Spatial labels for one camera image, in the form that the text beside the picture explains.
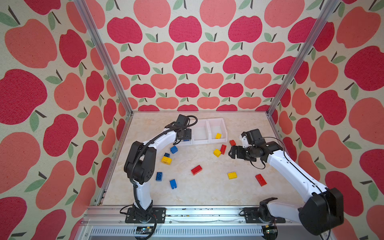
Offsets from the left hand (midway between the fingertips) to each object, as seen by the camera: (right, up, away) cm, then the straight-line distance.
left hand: (188, 135), depth 96 cm
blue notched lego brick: (-8, -27, -13) cm, 31 cm away
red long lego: (+5, -20, -8) cm, 22 cm away
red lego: (+23, -10, +2) cm, 25 cm away
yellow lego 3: (+21, -1, +8) cm, 22 cm away
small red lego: (+30, -6, +5) cm, 31 cm away
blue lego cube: (-10, -10, +2) cm, 14 cm away
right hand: (+29, -10, -13) cm, 34 cm away
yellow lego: (-13, -16, -6) cm, 21 cm away
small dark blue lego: (-14, -13, -1) cm, 19 cm away
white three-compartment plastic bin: (+13, +2, +7) cm, 15 cm away
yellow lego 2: (+26, -23, -10) cm, 36 cm away
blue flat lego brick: (-17, -24, -10) cm, 31 cm away
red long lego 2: (+42, -26, -11) cm, 51 cm away
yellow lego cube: (+19, -12, 0) cm, 22 cm away
